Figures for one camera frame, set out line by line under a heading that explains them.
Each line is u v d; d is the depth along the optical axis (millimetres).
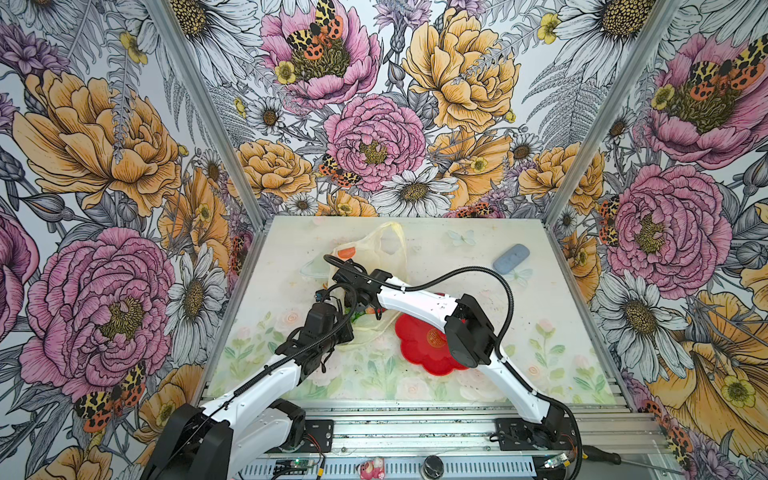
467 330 608
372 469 677
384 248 1024
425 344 923
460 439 749
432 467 617
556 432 641
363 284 703
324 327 665
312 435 732
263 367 540
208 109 879
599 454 703
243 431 469
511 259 1080
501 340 592
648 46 764
